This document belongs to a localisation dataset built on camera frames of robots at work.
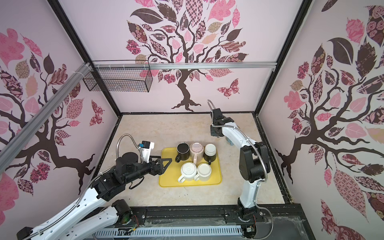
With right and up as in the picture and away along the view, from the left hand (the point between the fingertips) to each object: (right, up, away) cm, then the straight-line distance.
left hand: (166, 162), depth 70 cm
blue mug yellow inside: (+37, +7, +32) cm, 50 cm away
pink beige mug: (+15, +3, +15) cm, 21 cm away
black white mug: (+23, +1, +18) cm, 29 cm away
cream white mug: (+19, -9, +12) cm, 24 cm away
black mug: (+6, +3, +19) cm, 20 cm away
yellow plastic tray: (-1, -12, +17) cm, 21 cm away
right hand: (+29, +15, +25) cm, 41 cm away
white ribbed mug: (+10, -8, +10) cm, 17 cm away
